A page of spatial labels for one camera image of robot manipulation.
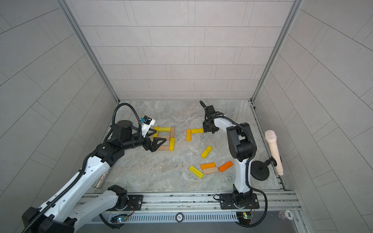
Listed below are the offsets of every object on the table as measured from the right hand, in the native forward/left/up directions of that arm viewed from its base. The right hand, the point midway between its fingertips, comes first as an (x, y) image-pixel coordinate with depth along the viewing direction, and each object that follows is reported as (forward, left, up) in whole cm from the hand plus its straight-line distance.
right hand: (208, 127), depth 102 cm
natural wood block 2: (-30, +2, +1) cm, 30 cm away
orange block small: (-7, +14, +1) cm, 16 cm away
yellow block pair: (-4, +8, +3) cm, 9 cm away
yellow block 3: (-32, +9, +3) cm, 33 cm away
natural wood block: (-4, +25, +2) cm, 25 cm away
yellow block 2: (-1, +31, +3) cm, 31 cm away
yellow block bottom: (-13, +25, +3) cm, 28 cm away
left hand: (-19, +26, +24) cm, 40 cm away
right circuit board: (-52, -11, -1) cm, 53 cm away
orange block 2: (-28, -7, -1) cm, 29 cm away
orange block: (-27, +3, 0) cm, 27 cm away
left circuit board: (-50, +47, +3) cm, 69 cm away
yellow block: (-18, +30, +23) cm, 41 cm away
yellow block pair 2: (-19, +3, +1) cm, 19 cm away
